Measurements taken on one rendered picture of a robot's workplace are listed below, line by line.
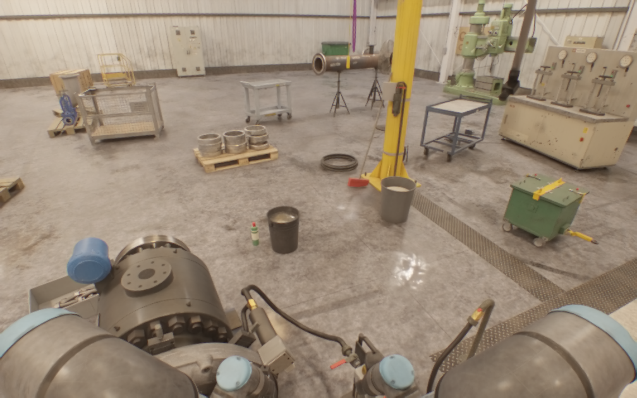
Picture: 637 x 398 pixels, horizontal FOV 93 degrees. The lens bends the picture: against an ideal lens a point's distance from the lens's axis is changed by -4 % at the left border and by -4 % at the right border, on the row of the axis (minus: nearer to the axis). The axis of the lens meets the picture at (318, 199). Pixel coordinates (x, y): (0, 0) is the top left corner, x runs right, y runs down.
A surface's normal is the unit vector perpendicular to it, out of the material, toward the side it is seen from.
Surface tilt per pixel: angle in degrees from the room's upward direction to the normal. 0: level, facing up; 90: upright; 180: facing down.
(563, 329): 15
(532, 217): 90
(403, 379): 19
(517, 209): 90
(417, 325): 0
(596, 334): 8
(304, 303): 0
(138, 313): 10
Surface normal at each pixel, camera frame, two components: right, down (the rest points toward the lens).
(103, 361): 0.40, -0.81
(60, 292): 0.65, 0.36
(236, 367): -0.13, -0.69
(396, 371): 0.15, -0.69
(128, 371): 0.61, -0.69
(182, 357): 0.20, -0.90
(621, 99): -0.97, 0.10
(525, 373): -0.42, -0.63
